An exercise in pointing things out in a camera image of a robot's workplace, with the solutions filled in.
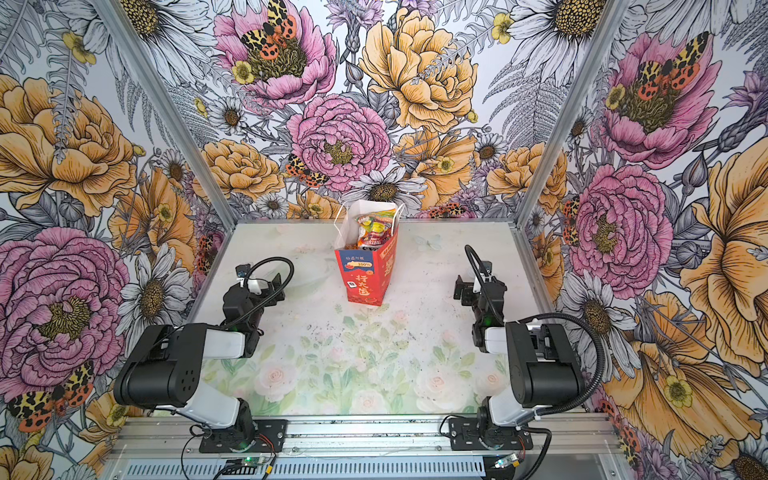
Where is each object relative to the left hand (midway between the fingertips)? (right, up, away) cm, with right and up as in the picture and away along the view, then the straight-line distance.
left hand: (266, 283), depth 94 cm
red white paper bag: (+32, +4, -9) cm, 33 cm away
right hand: (+64, 0, +1) cm, 64 cm away
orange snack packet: (+34, +17, -5) cm, 38 cm away
